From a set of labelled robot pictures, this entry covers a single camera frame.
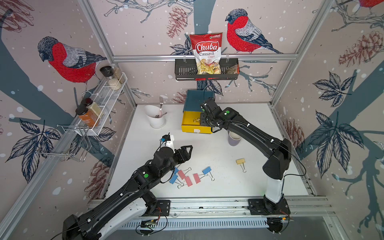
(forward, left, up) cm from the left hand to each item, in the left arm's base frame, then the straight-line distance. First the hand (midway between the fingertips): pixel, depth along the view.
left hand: (191, 146), depth 73 cm
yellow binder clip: (+20, -2, -5) cm, 21 cm away
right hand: (+17, -6, +1) cm, 18 cm away
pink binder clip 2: (-11, +2, -21) cm, 23 cm away
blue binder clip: (-4, -9, -21) cm, 23 cm away
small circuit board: (-30, +20, -22) cm, 42 cm away
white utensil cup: (+30, +27, -15) cm, 43 cm away
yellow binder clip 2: (0, -30, -20) cm, 36 cm away
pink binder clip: (-9, -3, -22) cm, 23 cm away
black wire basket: (+49, +4, +12) cm, 51 cm away
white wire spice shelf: (+14, +44, +14) cm, 48 cm away
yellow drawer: (+19, +1, -7) cm, 20 cm away
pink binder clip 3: (-6, +6, -22) cm, 24 cm away
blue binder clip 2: (-9, +10, -21) cm, 25 cm away
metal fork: (+40, +23, -7) cm, 46 cm away
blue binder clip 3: (-5, +9, -21) cm, 24 cm away
